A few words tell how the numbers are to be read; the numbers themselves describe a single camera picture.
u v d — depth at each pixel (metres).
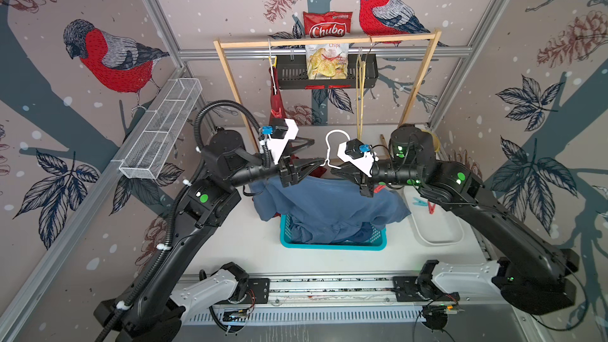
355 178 0.51
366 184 0.48
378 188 0.57
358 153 0.44
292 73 0.95
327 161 0.52
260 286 0.75
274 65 0.84
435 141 1.22
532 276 0.37
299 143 0.52
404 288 0.73
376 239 0.79
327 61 0.86
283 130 0.41
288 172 0.45
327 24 0.85
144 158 0.70
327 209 0.65
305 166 0.46
